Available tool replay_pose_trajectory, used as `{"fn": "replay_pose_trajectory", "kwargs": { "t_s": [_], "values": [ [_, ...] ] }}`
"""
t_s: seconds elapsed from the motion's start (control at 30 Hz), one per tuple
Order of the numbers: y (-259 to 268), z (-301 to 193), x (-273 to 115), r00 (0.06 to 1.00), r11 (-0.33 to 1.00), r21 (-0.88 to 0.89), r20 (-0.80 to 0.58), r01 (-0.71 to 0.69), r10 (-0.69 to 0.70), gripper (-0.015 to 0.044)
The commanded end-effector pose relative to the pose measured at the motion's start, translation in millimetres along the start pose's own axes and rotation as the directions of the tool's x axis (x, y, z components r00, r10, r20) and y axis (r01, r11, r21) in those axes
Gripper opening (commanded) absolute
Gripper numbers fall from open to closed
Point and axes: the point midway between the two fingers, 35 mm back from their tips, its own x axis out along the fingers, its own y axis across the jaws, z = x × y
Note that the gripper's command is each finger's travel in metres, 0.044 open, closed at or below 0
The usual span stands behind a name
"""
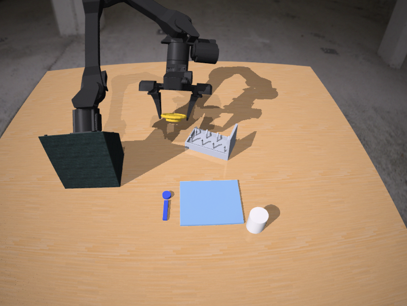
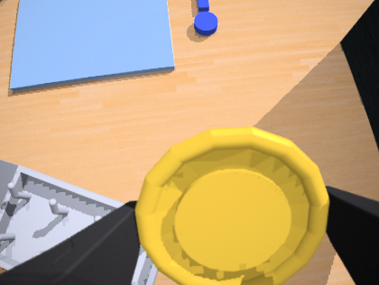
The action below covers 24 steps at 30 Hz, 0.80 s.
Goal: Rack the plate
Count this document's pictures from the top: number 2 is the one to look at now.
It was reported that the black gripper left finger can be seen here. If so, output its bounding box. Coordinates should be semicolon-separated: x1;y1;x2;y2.
0;200;140;285

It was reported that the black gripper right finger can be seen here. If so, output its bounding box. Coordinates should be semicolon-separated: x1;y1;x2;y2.
325;186;379;285

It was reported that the grey dish rack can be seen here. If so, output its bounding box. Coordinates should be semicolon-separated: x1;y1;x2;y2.
0;160;158;285

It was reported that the yellow plate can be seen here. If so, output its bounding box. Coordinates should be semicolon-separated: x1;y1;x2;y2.
135;126;329;285

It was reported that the light blue rectangular mat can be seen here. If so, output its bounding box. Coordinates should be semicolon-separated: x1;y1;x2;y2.
10;0;175;92

